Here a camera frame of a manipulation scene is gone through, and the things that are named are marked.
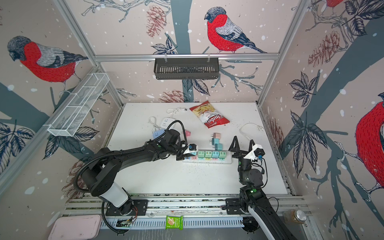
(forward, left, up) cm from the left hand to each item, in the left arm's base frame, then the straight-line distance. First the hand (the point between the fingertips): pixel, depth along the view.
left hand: (193, 151), depth 84 cm
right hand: (-2, -24, +14) cm, 28 cm away
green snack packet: (-32, +9, -8) cm, 34 cm away
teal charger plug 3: (-1, -1, 0) cm, 2 cm away
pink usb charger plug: (+15, -16, -8) cm, 24 cm away
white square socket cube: (+28, +20, -8) cm, 35 cm away
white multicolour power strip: (-2, -1, -7) cm, 8 cm away
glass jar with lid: (-32, -44, 0) cm, 54 cm away
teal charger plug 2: (+7, -16, -8) cm, 20 cm away
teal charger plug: (+10, -14, -7) cm, 19 cm away
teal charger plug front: (-1, -13, -3) cm, 13 cm away
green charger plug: (-1, -9, -3) cm, 9 cm away
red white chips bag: (+31, -11, -4) cm, 33 cm away
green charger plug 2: (-1, -5, -3) cm, 6 cm away
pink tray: (-34, +55, -10) cm, 66 cm away
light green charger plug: (-1, -17, -3) cm, 18 cm away
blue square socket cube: (+18, +24, -8) cm, 31 cm away
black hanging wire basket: (+56, +5, +19) cm, 59 cm away
